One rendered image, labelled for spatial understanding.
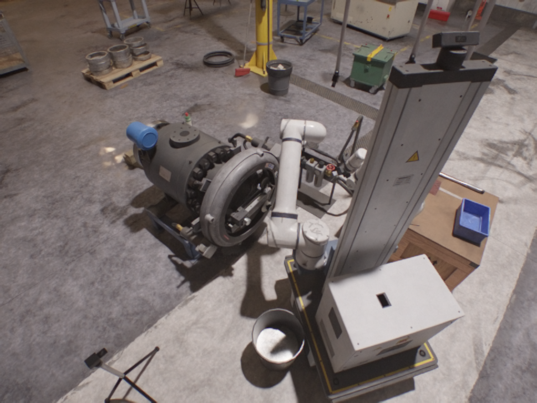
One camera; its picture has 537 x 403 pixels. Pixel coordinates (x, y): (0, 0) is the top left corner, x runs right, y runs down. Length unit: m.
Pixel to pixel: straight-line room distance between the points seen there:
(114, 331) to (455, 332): 2.49
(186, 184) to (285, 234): 0.82
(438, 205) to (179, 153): 2.01
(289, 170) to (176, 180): 0.85
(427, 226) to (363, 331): 1.20
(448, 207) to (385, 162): 1.55
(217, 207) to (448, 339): 1.88
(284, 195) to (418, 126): 0.80
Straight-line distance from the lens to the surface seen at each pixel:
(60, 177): 3.88
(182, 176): 2.02
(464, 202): 2.55
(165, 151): 2.18
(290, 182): 1.58
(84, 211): 3.30
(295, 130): 1.66
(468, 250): 2.37
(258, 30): 5.25
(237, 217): 1.86
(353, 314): 1.39
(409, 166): 1.17
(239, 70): 5.16
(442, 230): 2.38
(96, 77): 5.71
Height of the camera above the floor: 2.09
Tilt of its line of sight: 48 degrees down
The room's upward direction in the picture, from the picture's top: straight up
